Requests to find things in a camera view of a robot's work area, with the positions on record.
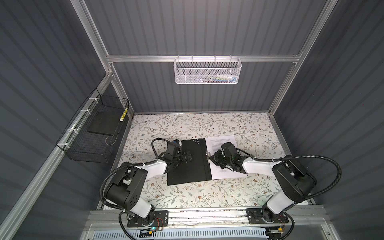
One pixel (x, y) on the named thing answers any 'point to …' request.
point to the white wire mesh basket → (205, 71)
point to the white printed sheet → (213, 145)
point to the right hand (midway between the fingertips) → (209, 158)
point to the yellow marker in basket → (123, 115)
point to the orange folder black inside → (199, 169)
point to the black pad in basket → (106, 123)
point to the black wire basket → (93, 135)
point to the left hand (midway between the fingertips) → (186, 157)
